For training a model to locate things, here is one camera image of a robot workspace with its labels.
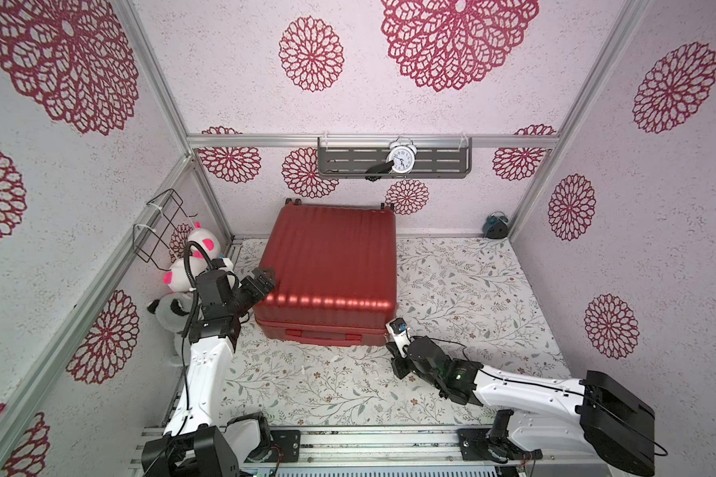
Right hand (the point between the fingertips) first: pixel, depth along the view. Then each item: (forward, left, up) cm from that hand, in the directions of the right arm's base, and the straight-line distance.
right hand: (385, 345), depth 81 cm
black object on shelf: (+47, +2, +24) cm, 53 cm away
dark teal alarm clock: (+53, -45, -5) cm, 70 cm away
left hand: (+13, +32, +12) cm, 37 cm away
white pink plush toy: (+27, +55, +12) cm, 63 cm away
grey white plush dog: (+3, +55, +12) cm, 56 cm away
